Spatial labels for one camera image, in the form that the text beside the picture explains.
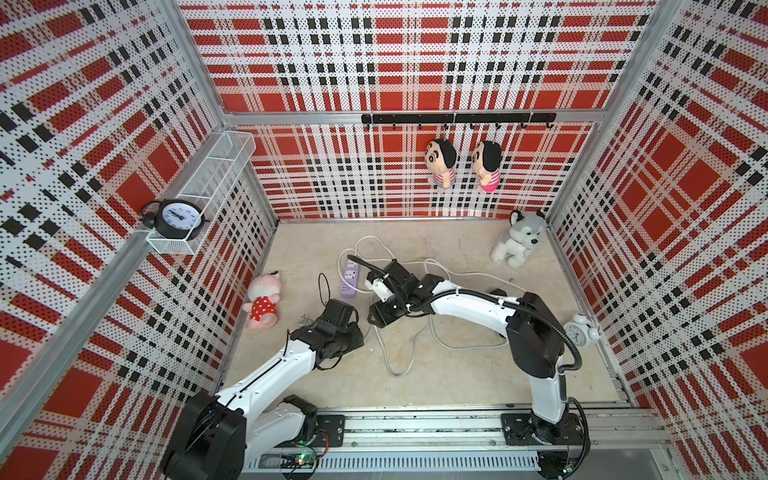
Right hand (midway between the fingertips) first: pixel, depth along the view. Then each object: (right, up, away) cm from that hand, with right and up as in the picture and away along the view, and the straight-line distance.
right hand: (382, 313), depth 85 cm
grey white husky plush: (+45, +23, +9) cm, 51 cm away
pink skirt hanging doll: (+33, +47, +8) cm, 58 cm away
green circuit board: (-19, -31, -16) cm, 40 cm away
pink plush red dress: (-39, +5, +10) cm, 40 cm away
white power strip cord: (+9, +13, +21) cm, 27 cm away
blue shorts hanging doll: (+18, +47, +6) cm, 51 cm away
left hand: (-6, -7, +1) cm, 9 cm away
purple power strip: (-12, +9, +16) cm, 22 cm away
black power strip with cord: (0, +4, -9) cm, 10 cm away
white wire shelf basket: (-47, +36, -4) cm, 59 cm away
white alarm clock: (+56, -5, -2) cm, 57 cm away
